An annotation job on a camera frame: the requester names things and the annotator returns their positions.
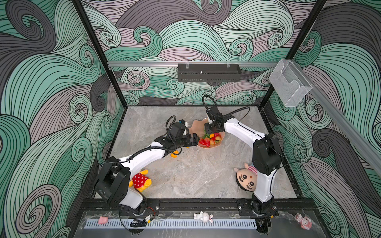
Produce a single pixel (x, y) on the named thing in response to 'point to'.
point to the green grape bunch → (206, 135)
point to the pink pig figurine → (305, 222)
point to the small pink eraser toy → (102, 219)
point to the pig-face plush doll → (246, 178)
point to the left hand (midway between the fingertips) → (194, 138)
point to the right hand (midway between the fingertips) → (209, 128)
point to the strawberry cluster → (206, 142)
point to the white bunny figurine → (205, 216)
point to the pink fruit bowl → (197, 127)
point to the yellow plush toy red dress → (140, 181)
